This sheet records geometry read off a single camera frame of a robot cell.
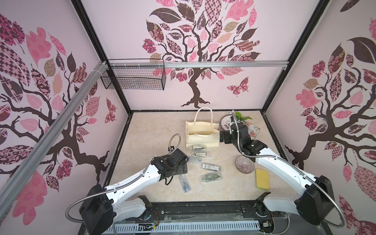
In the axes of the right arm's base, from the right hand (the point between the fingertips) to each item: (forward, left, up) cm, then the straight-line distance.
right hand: (229, 129), depth 82 cm
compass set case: (-5, +15, -19) cm, 25 cm away
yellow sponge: (-22, -18, -18) cm, 34 cm away
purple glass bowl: (-13, -11, -20) cm, 26 cm away
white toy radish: (+24, -17, -18) cm, 35 cm away
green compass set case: (-20, +11, -19) cm, 30 cm away
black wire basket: (+37, +56, +15) cm, 69 cm away
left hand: (-18, +30, -14) cm, 37 cm away
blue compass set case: (-24, +26, -19) cm, 40 cm away
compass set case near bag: (0, +18, -20) cm, 27 cm away
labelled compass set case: (-14, +10, -19) cm, 26 cm away
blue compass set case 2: (-9, +20, -20) cm, 29 cm away
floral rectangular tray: (+14, -25, -21) cm, 35 cm away
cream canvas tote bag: (-4, +16, +2) cm, 16 cm away
